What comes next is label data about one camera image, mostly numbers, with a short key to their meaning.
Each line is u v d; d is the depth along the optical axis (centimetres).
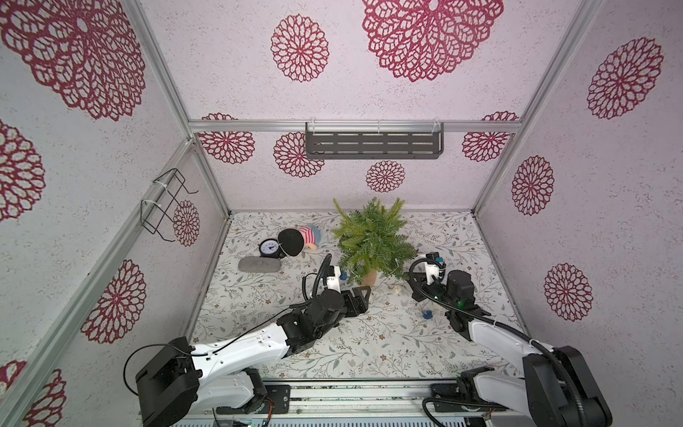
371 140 94
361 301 67
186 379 40
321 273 68
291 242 100
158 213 76
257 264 98
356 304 67
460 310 62
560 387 42
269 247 105
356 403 74
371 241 73
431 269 76
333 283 69
